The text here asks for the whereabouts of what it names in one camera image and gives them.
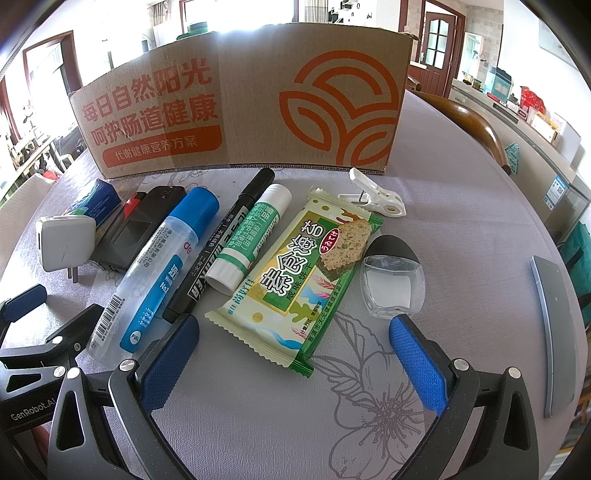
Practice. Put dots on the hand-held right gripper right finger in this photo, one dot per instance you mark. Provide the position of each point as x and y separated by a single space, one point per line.
418 369

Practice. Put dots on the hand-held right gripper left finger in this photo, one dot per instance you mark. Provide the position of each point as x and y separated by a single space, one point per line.
171 364

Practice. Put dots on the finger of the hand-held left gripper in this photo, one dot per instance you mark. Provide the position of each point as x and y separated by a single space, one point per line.
25 297
69 332

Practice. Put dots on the white charger plug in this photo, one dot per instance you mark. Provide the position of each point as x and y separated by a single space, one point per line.
62 242

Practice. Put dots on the clear and black floss case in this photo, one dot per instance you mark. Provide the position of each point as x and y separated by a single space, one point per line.
392 281

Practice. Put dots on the blue capped liquid glue bottle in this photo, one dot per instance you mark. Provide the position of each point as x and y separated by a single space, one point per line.
152 272

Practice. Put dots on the black rectangular device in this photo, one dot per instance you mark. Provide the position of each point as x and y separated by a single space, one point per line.
129 240

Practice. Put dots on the blue tissue packet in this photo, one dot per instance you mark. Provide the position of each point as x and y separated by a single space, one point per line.
94 198

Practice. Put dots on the black marker pen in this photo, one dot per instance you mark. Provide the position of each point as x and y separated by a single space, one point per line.
217 244

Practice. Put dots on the red and black lighter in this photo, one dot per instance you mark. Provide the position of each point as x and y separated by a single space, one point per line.
131 203

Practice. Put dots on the green and white glue stick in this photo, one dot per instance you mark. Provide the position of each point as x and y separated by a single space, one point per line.
244 240

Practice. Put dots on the green snack packet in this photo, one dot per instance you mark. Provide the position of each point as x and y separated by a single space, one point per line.
295 286

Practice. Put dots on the white plastic clip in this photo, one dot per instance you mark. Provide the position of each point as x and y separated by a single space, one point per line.
383 201

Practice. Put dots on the printed cardboard box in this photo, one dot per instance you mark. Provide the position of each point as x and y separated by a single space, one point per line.
258 115

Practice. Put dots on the grey floral cloth desktop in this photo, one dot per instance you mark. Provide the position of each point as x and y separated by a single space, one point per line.
277 415

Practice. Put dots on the white covered chair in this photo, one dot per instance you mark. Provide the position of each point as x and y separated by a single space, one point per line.
23 189

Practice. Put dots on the grey flat bar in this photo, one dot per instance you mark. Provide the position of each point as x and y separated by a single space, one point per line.
551 337

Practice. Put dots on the green crate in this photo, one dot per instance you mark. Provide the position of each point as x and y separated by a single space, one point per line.
577 251

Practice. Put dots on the silver appliance with blue sticker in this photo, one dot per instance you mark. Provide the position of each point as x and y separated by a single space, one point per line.
565 194

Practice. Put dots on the wooden chair back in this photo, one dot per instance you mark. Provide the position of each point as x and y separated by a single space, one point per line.
480 124

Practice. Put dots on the white long cabinet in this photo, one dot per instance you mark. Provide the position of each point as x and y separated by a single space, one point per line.
503 115

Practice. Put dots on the red packets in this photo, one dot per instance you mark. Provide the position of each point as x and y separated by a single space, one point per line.
531 99

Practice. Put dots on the brown door with glass panes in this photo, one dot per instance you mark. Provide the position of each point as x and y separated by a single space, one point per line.
436 50

